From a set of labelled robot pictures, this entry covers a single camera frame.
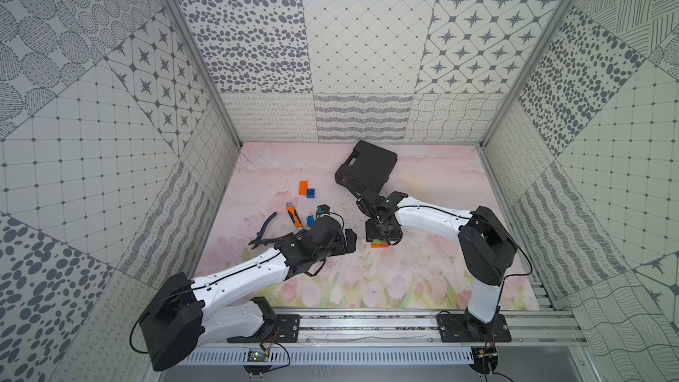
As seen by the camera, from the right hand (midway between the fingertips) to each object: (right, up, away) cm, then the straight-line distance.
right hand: (381, 239), depth 89 cm
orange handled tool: (-32, +6, +8) cm, 33 cm away
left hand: (-10, +2, -10) cm, 14 cm away
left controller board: (-37, -27, -17) cm, 49 cm away
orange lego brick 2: (+1, -2, +2) cm, 3 cm away
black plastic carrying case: (-3, +25, +22) cm, 34 cm away
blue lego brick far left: (-27, +15, +15) cm, 34 cm away
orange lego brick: (-30, +17, +16) cm, 38 cm away
